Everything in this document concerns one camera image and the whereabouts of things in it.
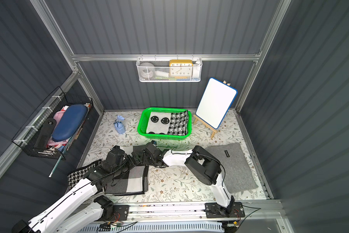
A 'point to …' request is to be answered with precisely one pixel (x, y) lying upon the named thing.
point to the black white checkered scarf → (134, 180)
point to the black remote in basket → (44, 133)
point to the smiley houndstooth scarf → (173, 123)
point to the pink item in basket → (52, 143)
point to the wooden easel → (205, 124)
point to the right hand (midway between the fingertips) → (145, 158)
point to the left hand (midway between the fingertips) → (137, 159)
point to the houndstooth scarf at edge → (78, 174)
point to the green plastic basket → (142, 125)
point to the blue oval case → (72, 117)
